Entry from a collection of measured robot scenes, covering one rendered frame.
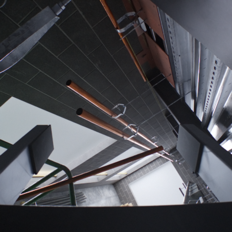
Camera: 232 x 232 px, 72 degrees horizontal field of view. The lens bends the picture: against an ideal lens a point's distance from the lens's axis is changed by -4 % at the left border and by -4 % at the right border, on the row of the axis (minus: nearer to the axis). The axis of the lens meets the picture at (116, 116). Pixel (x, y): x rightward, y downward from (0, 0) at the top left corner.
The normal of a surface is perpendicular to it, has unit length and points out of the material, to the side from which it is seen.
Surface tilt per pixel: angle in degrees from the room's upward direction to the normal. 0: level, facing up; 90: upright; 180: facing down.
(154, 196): 90
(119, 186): 90
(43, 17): 74
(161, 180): 90
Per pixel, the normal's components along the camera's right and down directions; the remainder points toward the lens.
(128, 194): -0.40, -0.29
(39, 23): 0.29, 0.24
